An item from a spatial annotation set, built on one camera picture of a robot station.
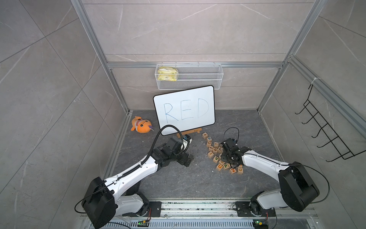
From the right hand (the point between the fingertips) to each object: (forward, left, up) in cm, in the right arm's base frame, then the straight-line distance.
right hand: (225, 157), depth 90 cm
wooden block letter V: (-1, +7, 0) cm, 7 cm away
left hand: (-2, +24, +13) cm, 27 cm away
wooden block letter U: (-7, +5, 0) cm, 8 cm away
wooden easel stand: (+16, +31, +3) cm, 35 cm away
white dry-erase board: (+26, +24, +18) cm, 40 cm away
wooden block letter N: (-9, -3, 0) cm, 9 cm away
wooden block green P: (-6, +1, +1) cm, 7 cm away
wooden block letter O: (-8, -7, -1) cm, 11 cm away
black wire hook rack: (-8, -43, +30) cm, 53 cm away
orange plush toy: (+22, +58, +7) cm, 62 cm away
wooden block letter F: (+17, +12, 0) cm, 21 cm away
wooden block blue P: (+10, +9, 0) cm, 14 cm away
